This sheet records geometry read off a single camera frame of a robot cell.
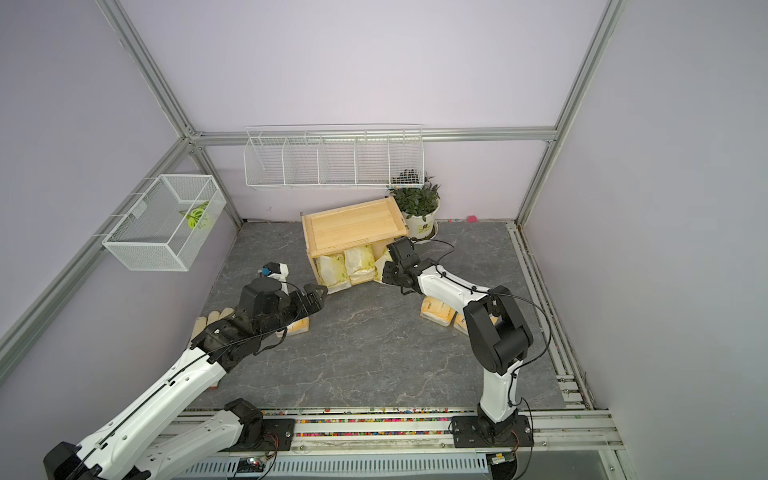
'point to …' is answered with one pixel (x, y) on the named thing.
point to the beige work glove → (201, 322)
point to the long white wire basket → (335, 156)
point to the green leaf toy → (194, 214)
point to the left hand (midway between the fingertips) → (316, 297)
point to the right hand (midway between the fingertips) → (388, 271)
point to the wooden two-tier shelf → (351, 226)
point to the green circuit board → (250, 465)
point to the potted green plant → (419, 206)
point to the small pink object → (472, 219)
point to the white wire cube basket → (167, 224)
